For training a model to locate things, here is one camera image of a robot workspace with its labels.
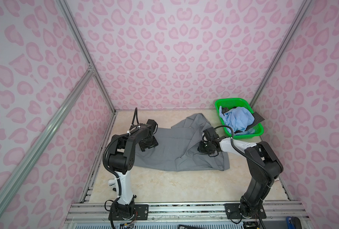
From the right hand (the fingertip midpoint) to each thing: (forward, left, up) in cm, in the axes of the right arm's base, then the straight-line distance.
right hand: (200, 148), depth 95 cm
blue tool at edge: (-40, -40, -1) cm, 56 cm away
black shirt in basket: (+19, -41, +8) cm, 46 cm away
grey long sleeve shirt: (0, +15, -1) cm, 15 cm away
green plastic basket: (+40, -32, +4) cm, 51 cm away
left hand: (+2, +33, -1) cm, 33 cm away
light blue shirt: (+16, -26, +12) cm, 33 cm away
